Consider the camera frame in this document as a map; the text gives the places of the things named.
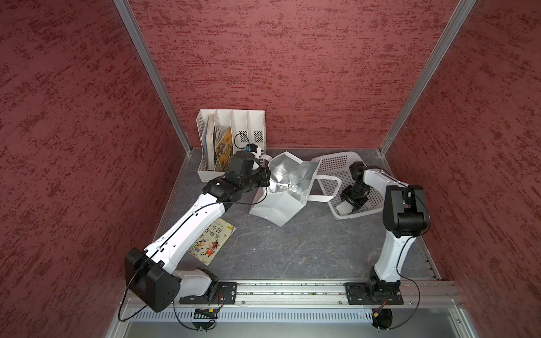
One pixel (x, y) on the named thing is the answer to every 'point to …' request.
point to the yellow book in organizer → (224, 150)
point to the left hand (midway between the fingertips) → (269, 176)
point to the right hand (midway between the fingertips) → (345, 205)
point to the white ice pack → (344, 208)
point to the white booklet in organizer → (208, 141)
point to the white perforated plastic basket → (338, 165)
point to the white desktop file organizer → (222, 133)
